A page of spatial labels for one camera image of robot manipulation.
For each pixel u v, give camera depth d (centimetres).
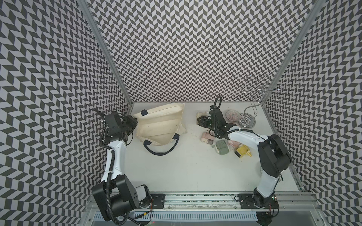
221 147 87
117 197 41
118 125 60
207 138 92
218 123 71
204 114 89
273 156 48
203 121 81
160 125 101
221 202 75
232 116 107
